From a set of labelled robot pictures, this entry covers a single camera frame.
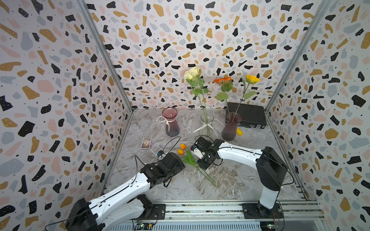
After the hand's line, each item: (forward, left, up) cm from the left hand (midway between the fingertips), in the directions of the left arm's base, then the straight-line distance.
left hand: (181, 167), depth 80 cm
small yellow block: (+30, -41, -9) cm, 52 cm away
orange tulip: (+12, -3, -7) cm, 15 cm away
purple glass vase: (+26, -32, -2) cm, 41 cm away
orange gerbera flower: (+39, -27, +26) cm, 54 cm away
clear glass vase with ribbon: (+28, -15, -1) cm, 32 cm away
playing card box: (+21, +26, -8) cm, 34 cm away
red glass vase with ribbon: (+33, +9, +8) cm, 35 cm away
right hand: (+4, -12, -6) cm, 14 cm away
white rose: (+47, -7, +23) cm, 53 cm away
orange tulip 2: (+9, -3, -9) cm, 13 cm away
